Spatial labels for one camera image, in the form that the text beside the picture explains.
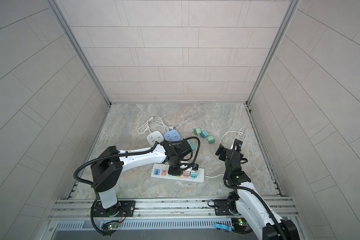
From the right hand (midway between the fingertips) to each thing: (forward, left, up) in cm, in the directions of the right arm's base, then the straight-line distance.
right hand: (225, 146), depth 85 cm
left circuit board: (-33, +57, -3) cm, 66 cm away
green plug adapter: (+15, +15, -4) cm, 21 cm away
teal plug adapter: (+12, +10, -4) cm, 16 cm away
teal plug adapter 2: (-8, +20, +17) cm, 27 cm away
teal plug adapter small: (-14, +20, -4) cm, 24 cm away
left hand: (-10, +24, -5) cm, 27 cm away
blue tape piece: (-36, +8, -6) cm, 38 cm away
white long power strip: (-10, +37, -4) cm, 39 cm away
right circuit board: (-36, 0, -9) cm, 37 cm away
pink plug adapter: (-14, +24, 0) cm, 28 cm away
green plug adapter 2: (+8, +7, -4) cm, 11 cm away
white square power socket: (+11, +43, -3) cm, 45 cm away
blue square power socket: (+12, +31, -4) cm, 34 cm away
